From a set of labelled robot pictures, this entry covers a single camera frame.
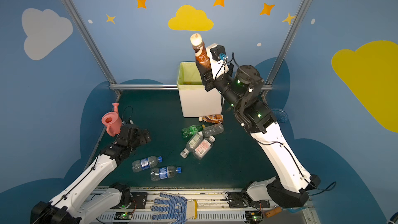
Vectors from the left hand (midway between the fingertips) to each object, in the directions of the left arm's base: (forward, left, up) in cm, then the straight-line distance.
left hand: (144, 135), depth 83 cm
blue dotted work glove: (-32, -21, -12) cm, 40 cm away
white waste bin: (+23, -28, +2) cm, 36 cm away
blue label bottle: (-13, -1, -8) cm, 15 cm away
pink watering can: (+10, +22, -1) cm, 24 cm away
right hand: (+4, -32, +45) cm, 56 cm away
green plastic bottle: (+8, -22, -11) cm, 26 cm away
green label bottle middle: (+1, -27, -8) cm, 28 cm away
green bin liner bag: (+40, -22, +8) cm, 47 cm away
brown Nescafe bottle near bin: (+18, -40, -9) cm, 44 cm away
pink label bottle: (-3, -32, -9) cm, 34 cm away
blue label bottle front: (-17, -12, -8) cm, 23 cm away
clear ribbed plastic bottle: (+10, -40, -9) cm, 42 cm away
